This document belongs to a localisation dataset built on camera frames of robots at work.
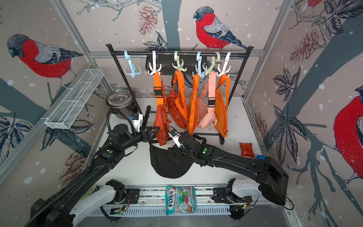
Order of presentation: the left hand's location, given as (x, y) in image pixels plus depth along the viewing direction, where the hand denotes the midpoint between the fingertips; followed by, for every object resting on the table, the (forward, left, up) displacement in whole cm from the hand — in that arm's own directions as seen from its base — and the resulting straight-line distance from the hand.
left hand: (157, 126), depth 73 cm
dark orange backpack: (+11, -10, -2) cm, 15 cm away
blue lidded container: (-11, -57, -14) cm, 59 cm away
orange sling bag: (+10, -19, +5) cm, 22 cm away
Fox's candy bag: (-31, -12, -21) cm, 39 cm away
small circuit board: (-35, +20, -26) cm, 48 cm away
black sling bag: (-12, -1, -24) cm, 26 cm away
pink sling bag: (+9, -28, -6) cm, 30 cm away
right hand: (-4, -9, -10) cm, 13 cm away
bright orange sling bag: (+18, -37, -4) cm, 42 cm away
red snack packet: (-3, -54, -23) cm, 59 cm away
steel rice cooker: (+29, +33, -11) cm, 45 cm away
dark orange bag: (+3, -2, +2) cm, 5 cm away
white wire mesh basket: (+3, +48, +5) cm, 48 cm away
